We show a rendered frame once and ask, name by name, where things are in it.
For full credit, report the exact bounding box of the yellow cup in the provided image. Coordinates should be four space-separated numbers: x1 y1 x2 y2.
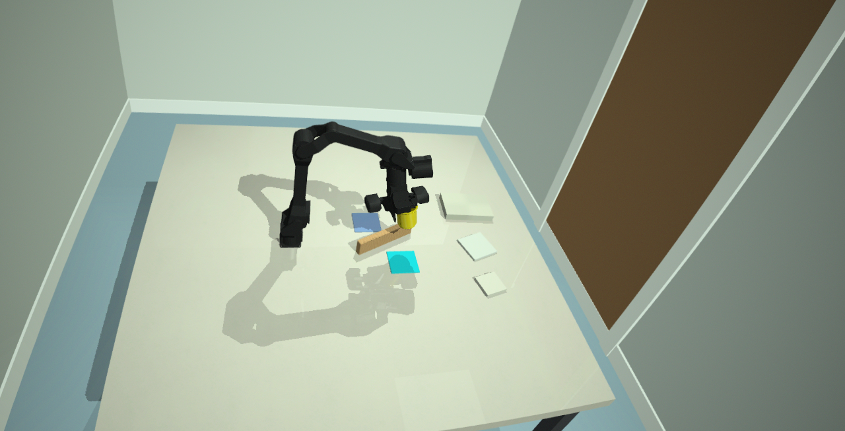
397 205 418 229

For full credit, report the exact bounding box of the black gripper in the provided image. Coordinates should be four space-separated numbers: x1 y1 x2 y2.
364 178 429 222

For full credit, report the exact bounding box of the brown wooden plank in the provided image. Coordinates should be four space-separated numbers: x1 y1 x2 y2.
356 224 412 255

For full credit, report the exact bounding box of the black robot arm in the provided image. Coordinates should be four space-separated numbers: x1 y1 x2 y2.
280 121 433 248

